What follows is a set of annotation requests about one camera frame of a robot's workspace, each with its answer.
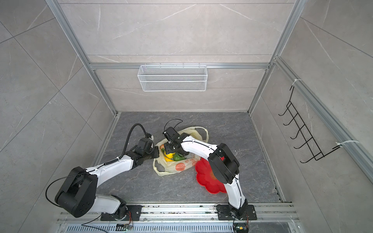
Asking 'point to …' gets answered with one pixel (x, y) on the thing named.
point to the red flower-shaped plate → (205, 177)
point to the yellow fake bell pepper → (169, 155)
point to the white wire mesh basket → (173, 78)
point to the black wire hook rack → (317, 153)
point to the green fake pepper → (177, 157)
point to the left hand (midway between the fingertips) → (158, 147)
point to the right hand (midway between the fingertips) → (169, 147)
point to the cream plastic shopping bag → (192, 133)
